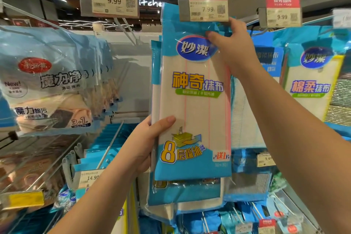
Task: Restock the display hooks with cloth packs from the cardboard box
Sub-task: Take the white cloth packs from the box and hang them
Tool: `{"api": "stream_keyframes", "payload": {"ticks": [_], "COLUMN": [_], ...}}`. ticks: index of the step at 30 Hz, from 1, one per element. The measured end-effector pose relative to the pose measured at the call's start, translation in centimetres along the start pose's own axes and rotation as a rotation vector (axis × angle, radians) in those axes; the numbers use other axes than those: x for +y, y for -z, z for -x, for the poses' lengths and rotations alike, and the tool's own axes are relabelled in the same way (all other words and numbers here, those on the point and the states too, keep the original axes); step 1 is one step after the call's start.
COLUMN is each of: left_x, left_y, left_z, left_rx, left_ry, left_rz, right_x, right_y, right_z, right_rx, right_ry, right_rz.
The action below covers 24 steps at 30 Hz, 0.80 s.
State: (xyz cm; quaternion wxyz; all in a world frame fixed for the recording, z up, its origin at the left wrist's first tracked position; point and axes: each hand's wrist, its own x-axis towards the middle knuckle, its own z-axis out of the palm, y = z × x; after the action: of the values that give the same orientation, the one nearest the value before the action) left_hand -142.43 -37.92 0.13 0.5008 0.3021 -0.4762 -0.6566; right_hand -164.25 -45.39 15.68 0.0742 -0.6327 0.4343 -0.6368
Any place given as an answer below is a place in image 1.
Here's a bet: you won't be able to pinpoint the person's right hand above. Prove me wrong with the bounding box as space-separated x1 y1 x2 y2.
205 18 264 81

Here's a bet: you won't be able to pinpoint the person's left hand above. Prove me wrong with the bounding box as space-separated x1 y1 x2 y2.
123 115 177 174

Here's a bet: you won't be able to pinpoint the blue-label white cloth packet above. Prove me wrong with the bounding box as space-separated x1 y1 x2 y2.
230 45 286 152

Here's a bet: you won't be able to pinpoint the cotton-soft cloth packet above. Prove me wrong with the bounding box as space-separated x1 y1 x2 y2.
282 25 351 136

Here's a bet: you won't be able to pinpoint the blue steel-cloth packets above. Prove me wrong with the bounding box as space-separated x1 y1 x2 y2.
225 149 275 203

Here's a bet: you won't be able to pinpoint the hung scouring pad packet bunch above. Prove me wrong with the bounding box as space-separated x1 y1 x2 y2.
329 75 351 128

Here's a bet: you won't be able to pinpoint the person's right forearm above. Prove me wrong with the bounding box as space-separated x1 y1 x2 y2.
244 64 351 234

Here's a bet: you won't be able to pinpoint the yellowish price tag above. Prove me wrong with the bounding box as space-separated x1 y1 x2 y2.
77 169 106 189
257 152 276 167

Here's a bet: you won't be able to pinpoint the striped sponge packets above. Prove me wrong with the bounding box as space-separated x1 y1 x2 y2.
181 204 305 234

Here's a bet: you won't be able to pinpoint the hanging grey packets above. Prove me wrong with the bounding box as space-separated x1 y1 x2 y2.
0 25 118 136

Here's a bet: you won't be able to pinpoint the hanging brownish packets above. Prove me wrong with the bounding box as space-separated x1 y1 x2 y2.
0 138 72 193

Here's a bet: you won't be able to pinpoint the bright yellow price tag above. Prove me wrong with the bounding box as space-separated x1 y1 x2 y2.
0 190 46 210

